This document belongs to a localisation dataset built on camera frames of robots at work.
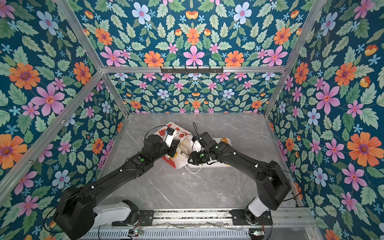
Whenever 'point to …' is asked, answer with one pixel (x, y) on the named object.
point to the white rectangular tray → (214, 163)
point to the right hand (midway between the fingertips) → (190, 159)
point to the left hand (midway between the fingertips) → (180, 137)
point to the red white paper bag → (180, 160)
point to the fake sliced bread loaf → (225, 140)
